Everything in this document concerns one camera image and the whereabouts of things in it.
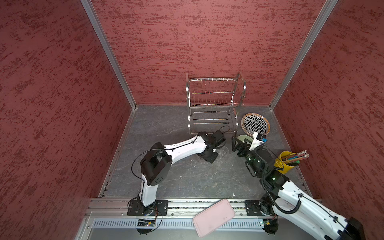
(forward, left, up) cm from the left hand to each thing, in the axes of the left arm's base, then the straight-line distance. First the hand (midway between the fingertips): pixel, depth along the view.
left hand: (207, 160), depth 85 cm
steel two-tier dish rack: (+23, -3, +23) cm, 33 cm away
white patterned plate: (+31, -34, -4) cm, 47 cm away
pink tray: (-27, -2, -5) cm, 28 cm away
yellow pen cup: (-3, -41, +2) cm, 41 cm away
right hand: (+4, -14, +15) cm, 21 cm away
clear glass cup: (+6, -10, -5) cm, 13 cm away
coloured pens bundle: (-1, -47, +7) cm, 47 cm away
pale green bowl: (+15, -23, +1) cm, 28 cm away
